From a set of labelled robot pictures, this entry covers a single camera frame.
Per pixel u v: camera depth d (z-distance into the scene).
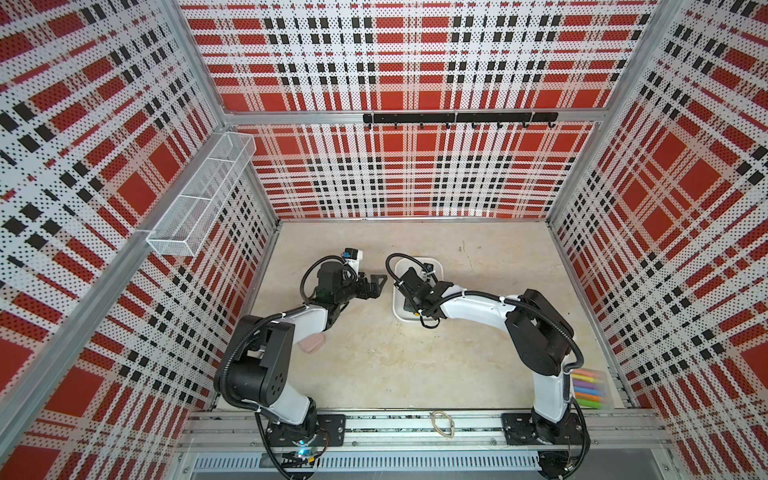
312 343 0.86
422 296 0.70
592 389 0.80
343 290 0.78
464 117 0.90
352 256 0.80
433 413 0.77
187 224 0.93
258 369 0.45
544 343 0.49
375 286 0.82
